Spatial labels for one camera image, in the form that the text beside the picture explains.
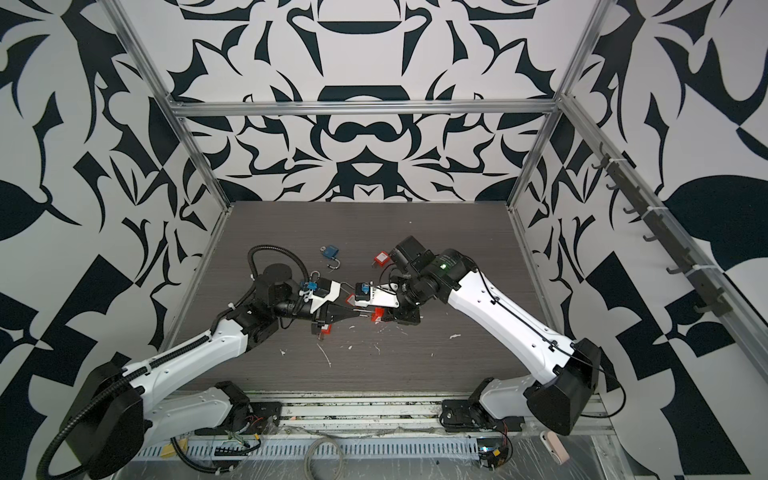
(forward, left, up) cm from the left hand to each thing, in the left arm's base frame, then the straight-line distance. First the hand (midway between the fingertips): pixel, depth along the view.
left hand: (362, 305), depth 69 cm
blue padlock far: (+31, +12, -22) cm, 40 cm away
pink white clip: (-26, -43, -19) cm, 54 cm away
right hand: (0, -5, -2) cm, 6 cm away
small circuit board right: (-27, -30, -23) cm, 46 cm away
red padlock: (+27, -5, -21) cm, 34 cm away
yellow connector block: (-25, +44, -19) cm, 54 cm away
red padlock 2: (-2, -3, 0) cm, 4 cm away
